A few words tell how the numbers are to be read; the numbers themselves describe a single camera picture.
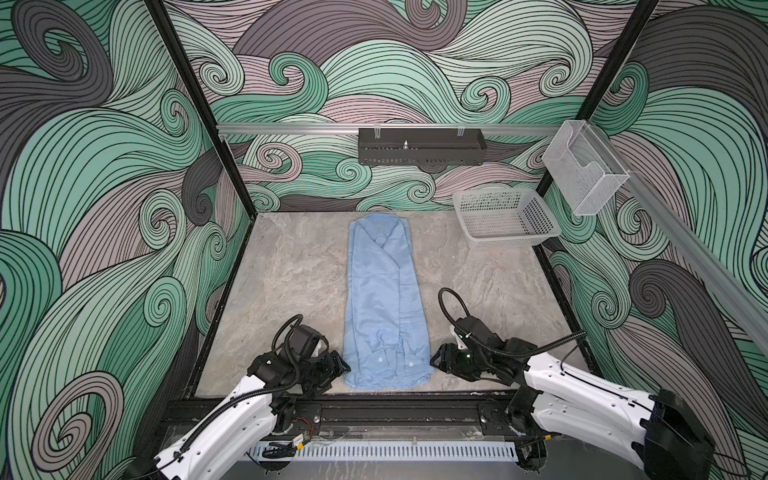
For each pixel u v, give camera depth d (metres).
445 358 0.71
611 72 0.81
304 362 0.68
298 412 0.74
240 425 0.50
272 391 0.54
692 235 0.61
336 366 0.71
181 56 0.78
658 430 0.40
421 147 0.95
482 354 0.61
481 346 0.61
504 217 1.19
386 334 0.86
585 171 0.76
